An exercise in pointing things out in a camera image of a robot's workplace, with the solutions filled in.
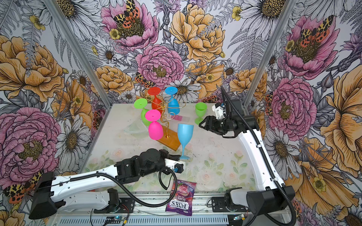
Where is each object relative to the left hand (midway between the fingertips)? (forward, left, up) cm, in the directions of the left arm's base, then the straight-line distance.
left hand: (176, 155), depth 71 cm
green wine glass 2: (+35, -16, -5) cm, 39 cm away
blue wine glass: (+30, +2, +3) cm, 30 cm away
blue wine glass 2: (+8, -5, +9) cm, 13 cm away
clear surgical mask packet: (+33, +31, -20) cm, 49 cm away
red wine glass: (+25, +11, +11) cm, 30 cm away
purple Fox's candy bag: (-17, -3, -17) cm, 24 cm away
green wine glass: (+24, +19, +13) cm, 33 cm away
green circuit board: (-24, +31, -21) cm, 44 cm away
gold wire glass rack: (+22, +5, -18) cm, 29 cm away
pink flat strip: (+40, 0, -18) cm, 44 cm away
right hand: (+10, -14, +9) cm, 19 cm away
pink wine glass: (+13, +11, +4) cm, 18 cm away
